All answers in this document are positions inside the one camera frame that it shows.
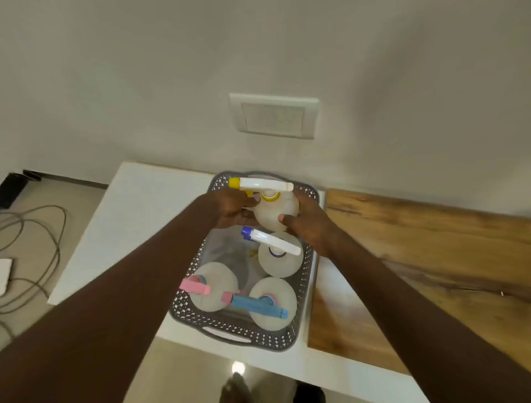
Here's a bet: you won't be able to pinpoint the person's left hand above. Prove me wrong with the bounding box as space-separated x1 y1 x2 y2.
206 187 262 230

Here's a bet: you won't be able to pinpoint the person's right hand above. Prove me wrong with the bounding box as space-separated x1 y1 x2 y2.
277 189 342 259

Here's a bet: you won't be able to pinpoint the bottle with purple-nozzle sprayer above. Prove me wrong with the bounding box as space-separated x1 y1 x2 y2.
258 231 304 279

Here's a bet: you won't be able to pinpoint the grey plastic basket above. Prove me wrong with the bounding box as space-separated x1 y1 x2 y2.
169 170 320 353

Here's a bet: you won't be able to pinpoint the wooden cabinet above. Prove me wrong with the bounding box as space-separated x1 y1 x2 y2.
308 189 531 376

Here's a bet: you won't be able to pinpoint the person's right forearm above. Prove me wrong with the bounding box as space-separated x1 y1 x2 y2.
325 232 531 403

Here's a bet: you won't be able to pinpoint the person's left forearm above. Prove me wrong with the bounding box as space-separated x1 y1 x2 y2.
0 195 221 403

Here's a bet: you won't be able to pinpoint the person's left foot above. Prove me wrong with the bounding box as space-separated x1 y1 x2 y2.
220 372 254 403

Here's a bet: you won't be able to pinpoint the black baseboard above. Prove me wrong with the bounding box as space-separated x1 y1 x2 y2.
23 169 108 190

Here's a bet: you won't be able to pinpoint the black trousers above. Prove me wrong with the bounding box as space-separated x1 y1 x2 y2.
293 381 326 403

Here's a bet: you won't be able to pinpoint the black stand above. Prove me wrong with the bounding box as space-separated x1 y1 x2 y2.
0 172 42 210

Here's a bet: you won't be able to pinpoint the white power strip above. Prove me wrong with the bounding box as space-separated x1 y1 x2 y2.
0 258 13 298

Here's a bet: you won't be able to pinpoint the white wall switch plate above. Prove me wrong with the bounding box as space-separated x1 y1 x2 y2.
228 93 320 140

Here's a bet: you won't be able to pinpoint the grey floor cable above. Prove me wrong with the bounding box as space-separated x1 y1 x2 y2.
0 205 67 341

